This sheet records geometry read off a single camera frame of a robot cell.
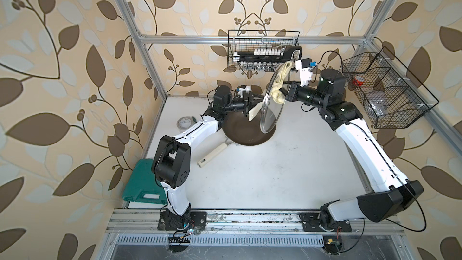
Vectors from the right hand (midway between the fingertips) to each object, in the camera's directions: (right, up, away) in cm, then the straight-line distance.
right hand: (276, 84), depth 67 cm
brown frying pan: (-14, -21, +35) cm, 43 cm away
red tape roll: (+44, +5, +19) cm, 48 cm away
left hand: (-4, -5, +3) cm, 8 cm away
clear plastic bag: (+44, -6, +7) cm, 45 cm away
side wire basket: (+48, -4, +6) cm, 49 cm away
